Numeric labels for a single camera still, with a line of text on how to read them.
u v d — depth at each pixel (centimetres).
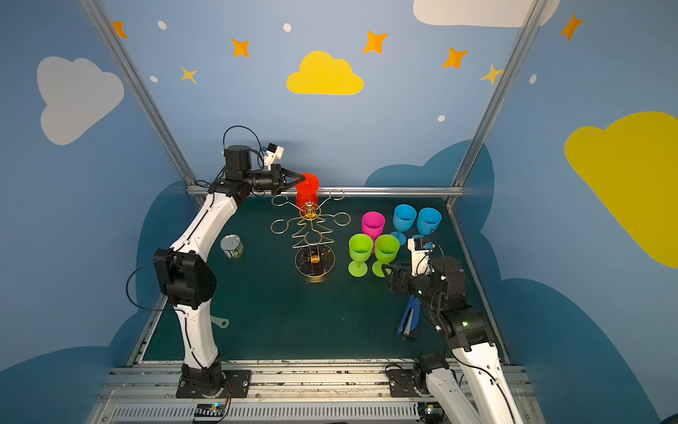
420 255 61
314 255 99
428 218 97
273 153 78
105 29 71
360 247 93
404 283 60
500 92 85
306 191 80
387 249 92
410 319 86
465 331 46
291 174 79
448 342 46
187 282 52
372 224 98
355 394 74
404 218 96
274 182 73
